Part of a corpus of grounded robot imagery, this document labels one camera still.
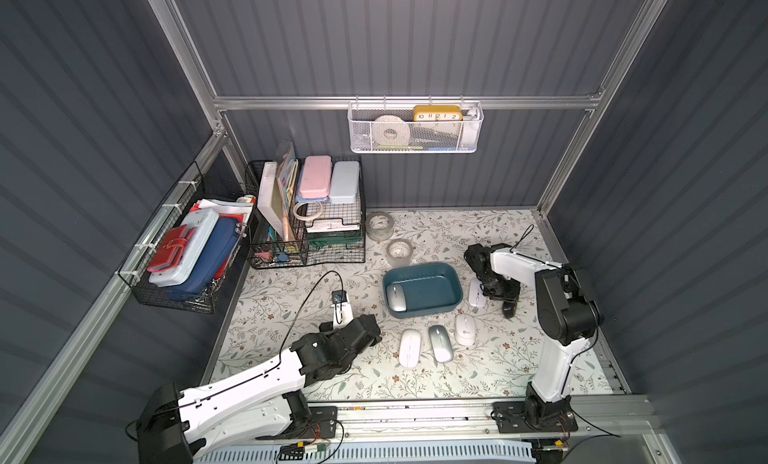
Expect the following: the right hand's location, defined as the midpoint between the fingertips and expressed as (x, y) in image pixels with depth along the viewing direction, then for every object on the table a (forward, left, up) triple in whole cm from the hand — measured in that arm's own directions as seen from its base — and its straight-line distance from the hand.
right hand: (518, 304), depth 91 cm
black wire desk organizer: (+19, +61, +12) cm, 65 cm away
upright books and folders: (+24, +74, +24) cm, 81 cm away
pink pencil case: (+31, +63, +23) cm, 75 cm away
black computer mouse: (-2, +4, +1) cm, 5 cm away
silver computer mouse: (+3, +37, -1) cm, 38 cm away
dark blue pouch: (-2, +79, +30) cm, 84 cm away
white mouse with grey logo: (+3, +12, -1) cm, 12 cm away
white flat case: (+4, +83, +33) cm, 89 cm away
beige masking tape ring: (+20, +65, +17) cm, 70 cm away
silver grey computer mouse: (-12, +25, -1) cm, 27 cm away
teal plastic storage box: (+7, +25, -3) cm, 26 cm away
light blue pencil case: (+34, +55, +20) cm, 67 cm away
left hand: (-10, +47, +10) cm, 49 cm away
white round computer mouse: (-8, +17, -1) cm, 19 cm away
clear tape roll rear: (+35, +44, -3) cm, 56 cm away
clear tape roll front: (+22, +36, -3) cm, 43 cm away
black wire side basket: (+17, +91, +30) cm, 98 cm away
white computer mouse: (-14, +34, 0) cm, 36 cm away
